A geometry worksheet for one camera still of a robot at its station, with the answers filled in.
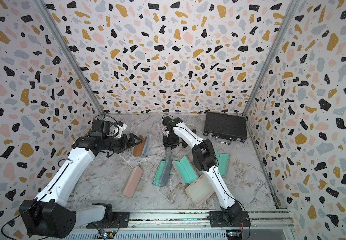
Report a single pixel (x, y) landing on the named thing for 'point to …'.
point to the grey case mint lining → (163, 172)
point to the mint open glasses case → (186, 171)
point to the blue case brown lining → (139, 150)
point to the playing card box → (164, 130)
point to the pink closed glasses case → (133, 182)
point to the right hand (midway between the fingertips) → (166, 148)
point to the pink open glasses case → (200, 190)
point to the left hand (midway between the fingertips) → (137, 143)
